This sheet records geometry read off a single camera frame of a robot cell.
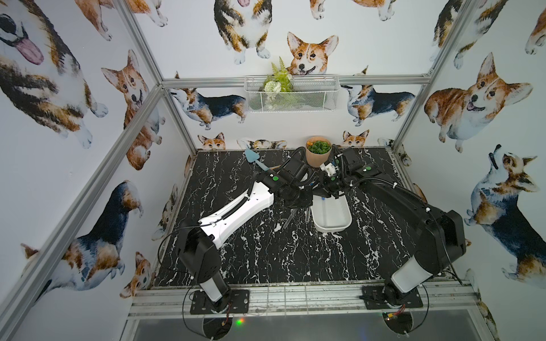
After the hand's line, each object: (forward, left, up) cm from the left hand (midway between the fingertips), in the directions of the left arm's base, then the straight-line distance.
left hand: (317, 202), depth 76 cm
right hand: (+5, +4, +1) cm, 6 cm away
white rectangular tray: (+5, -9, -21) cm, 23 cm away
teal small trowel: (+41, +29, -21) cm, 55 cm away
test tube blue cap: (+13, -7, -20) cm, 25 cm away
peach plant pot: (+35, -6, -10) cm, 37 cm away
